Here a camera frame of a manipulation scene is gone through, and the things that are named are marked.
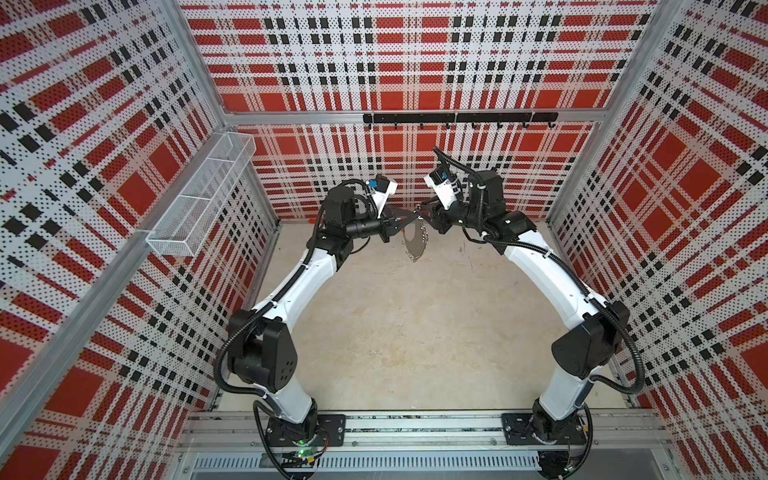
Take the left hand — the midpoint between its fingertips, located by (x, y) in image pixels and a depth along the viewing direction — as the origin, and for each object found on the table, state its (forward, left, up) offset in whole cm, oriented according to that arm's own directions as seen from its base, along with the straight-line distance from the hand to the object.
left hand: (416, 220), depth 73 cm
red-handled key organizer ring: (0, 0, -7) cm, 7 cm away
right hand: (+3, -1, +1) cm, 4 cm away
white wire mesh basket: (+13, +72, -15) cm, 75 cm away
